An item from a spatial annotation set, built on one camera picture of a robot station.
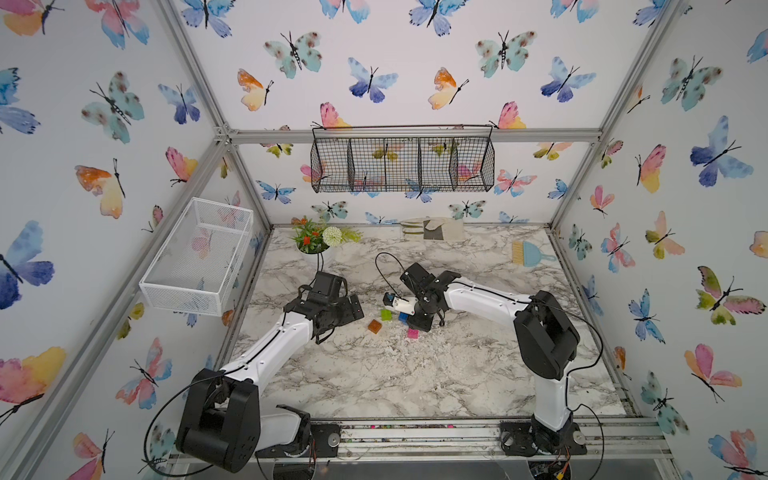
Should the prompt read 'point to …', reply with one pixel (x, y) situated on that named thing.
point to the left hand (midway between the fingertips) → (351, 310)
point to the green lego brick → (386, 315)
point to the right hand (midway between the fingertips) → (415, 315)
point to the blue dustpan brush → (527, 254)
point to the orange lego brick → (375, 326)
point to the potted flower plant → (316, 239)
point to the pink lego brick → (412, 333)
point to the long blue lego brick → (403, 317)
